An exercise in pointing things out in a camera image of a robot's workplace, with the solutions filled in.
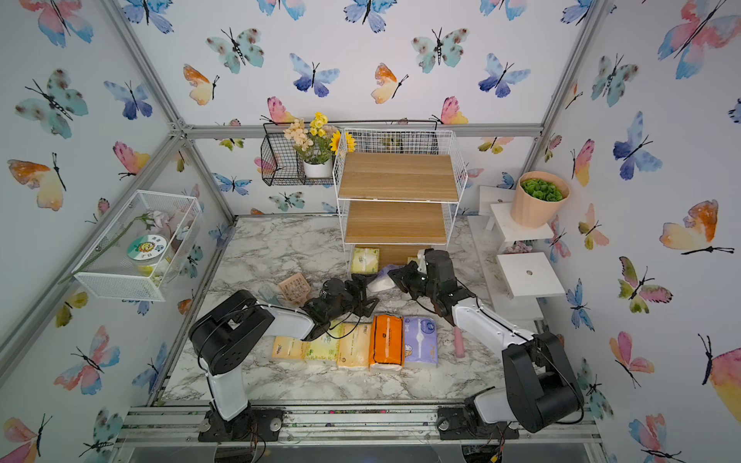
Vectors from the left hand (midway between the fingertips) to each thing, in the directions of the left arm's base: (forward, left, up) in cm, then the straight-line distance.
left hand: (385, 282), depth 88 cm
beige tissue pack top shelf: (-17, +9, -8) cm, 21 cm away
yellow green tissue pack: (-17, +17, -7) cm, 25 cm away
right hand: (0, -1, +7) cm, 7 cm away
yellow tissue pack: (+12, +6, -5) cm, 14 cm away
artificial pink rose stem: (+7, +59, +21) cm, 63 cm away
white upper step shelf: (+22, -37, +11) cm, 44 cm away
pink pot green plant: (+11, -41, +23) cm, 48 cm away
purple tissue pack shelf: (-15, -10, -6) cm, 19 cm away
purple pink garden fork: (-15, -22, -11) cm, 28 cm away
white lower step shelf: (-2, -39, +3) cm, 39 cm away
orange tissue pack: (-16, 0, -4) cm, 17 cm away
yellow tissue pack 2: (+13, -11, -6) cm, 18 cm away
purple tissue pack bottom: (0, 0, +2) cm, 2 cm away
